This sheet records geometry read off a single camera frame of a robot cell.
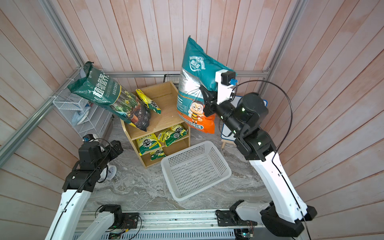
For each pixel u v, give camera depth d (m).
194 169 0.90
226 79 0.37
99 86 0.53
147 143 0.80
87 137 0.60
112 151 0.72
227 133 0.48
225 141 0.96
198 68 0.44
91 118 0.79
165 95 0.87
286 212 0.35
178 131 0.84
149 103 0.72
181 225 0.73
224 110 0.42
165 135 0.81
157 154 0.90
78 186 0.45
